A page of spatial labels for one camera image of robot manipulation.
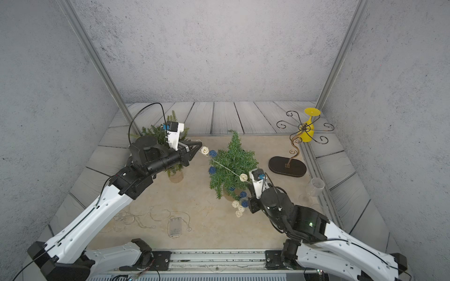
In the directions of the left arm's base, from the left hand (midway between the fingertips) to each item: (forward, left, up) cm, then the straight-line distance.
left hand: (204, 145), depth 62 cm
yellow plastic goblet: (+16, -44, -9) cm, 48 cm away
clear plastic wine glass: (-5, -46, -23) cm, 52 cm away
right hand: (-10, -16, -12) cm, 22 cm away
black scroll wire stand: (+16, -47, -38) cm, 63 cm away
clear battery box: (-15, +17, -40) cm, 46 cm away
